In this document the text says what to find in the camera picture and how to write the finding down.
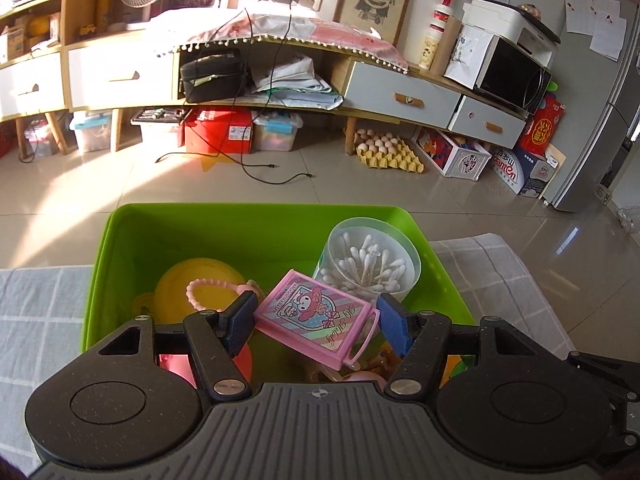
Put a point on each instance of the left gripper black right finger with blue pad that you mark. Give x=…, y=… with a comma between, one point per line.
x=419, y=339

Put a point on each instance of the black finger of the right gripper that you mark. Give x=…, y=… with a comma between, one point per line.
x=620, y=381

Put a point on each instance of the left gripper black left finger with dark pad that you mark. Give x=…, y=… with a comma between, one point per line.
x=214, y=340

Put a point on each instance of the pink toy card case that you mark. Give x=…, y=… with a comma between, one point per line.
x=318, y=321

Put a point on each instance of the green plastic biscuit bin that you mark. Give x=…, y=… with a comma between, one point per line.
x=261, y=241

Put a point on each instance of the orange yellow round toy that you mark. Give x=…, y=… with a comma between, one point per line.
x=455, y=366

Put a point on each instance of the pink pig toy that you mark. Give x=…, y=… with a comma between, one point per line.
x=171, y=339

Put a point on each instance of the brown round toy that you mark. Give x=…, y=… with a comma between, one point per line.
x=384, y=363

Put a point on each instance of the yellow round toy lid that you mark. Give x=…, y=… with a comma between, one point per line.
x=189, y=286

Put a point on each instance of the pink capsule ball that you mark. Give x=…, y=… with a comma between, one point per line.
x=365, y=376

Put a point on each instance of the clear cotton swab jar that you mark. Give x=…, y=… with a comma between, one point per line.
x=366, y=258

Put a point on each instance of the grey checked tablecloth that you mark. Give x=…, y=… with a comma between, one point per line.
x=42, y=311

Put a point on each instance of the white red cardboard box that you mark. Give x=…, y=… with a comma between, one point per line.
x=452, y=156

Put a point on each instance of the yellow egg tray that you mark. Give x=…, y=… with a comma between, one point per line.
x=384, y=150

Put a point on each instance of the blue white cardboard box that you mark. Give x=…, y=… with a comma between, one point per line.
x=526, y=174

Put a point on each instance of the red storage box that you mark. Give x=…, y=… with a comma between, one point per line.
x=215, y=130

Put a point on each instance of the clear storage box blue lid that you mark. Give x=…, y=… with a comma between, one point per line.
x=276, y=131

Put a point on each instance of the clear storage box left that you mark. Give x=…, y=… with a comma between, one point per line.
x=92, y=130

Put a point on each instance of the red gift box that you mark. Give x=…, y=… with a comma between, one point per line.
x=541, y=127

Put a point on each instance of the black bag in cabinet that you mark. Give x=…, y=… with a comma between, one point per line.
x=220, y=75

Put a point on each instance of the wooden tv cabinet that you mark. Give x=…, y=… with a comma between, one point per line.
x=125, y=70

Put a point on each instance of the black white microwave oven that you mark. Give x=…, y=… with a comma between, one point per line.
x=491, y=65

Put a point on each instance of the grey refrigerator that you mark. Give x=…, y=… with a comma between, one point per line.
x=601, y=99

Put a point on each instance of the pink floral cloth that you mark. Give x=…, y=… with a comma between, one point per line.
x=186, y=29

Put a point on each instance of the wooden shelf unit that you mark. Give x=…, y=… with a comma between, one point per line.
x=36, y=36

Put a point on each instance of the white printer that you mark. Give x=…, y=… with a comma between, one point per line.
x=516, y=25

